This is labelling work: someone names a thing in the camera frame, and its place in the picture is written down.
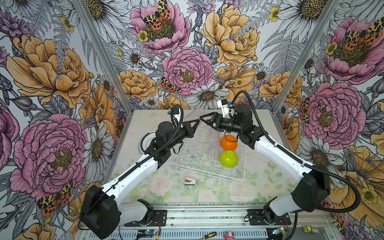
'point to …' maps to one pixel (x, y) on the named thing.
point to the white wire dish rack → (201, 153)
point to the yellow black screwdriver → (208, 235)
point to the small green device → (311, 228)
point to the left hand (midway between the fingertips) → (199, 124)
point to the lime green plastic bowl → (229, 158)
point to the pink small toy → (229, 235)
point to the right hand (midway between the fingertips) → (203, 124)
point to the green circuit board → (146, 233)
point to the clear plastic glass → (195, 115)
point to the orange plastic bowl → (227, 145)
